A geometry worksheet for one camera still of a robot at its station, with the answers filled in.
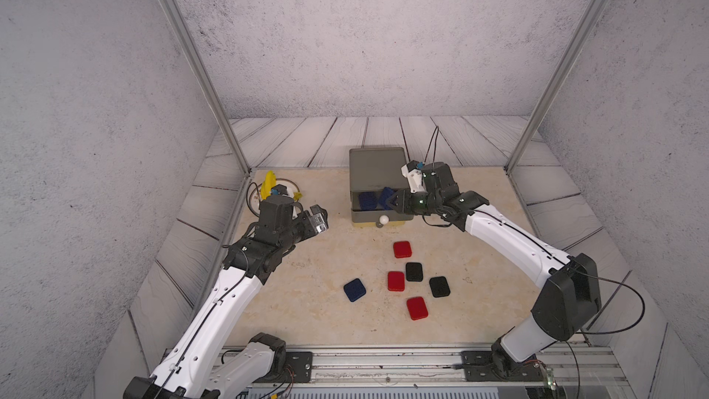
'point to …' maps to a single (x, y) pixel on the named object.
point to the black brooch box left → (414, 272)
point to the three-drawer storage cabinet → (375, 175)
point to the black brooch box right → (439, 286)
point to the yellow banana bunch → (269, 183)
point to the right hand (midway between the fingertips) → (389, 201)
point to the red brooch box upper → (402, 249)
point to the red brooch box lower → (417, 308)
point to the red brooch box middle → (396, 281)
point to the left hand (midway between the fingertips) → (319, 216)
